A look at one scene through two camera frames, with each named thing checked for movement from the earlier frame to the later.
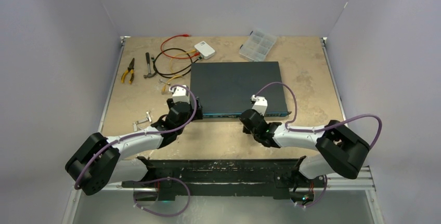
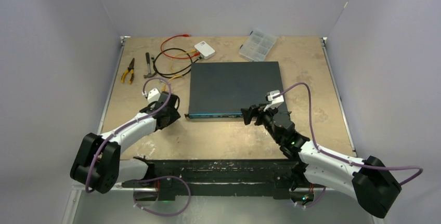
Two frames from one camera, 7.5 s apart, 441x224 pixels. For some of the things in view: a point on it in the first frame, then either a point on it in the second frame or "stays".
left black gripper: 198,115 to 173,116
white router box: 205,50 stays
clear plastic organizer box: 258,44 stays
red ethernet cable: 183,35 stays
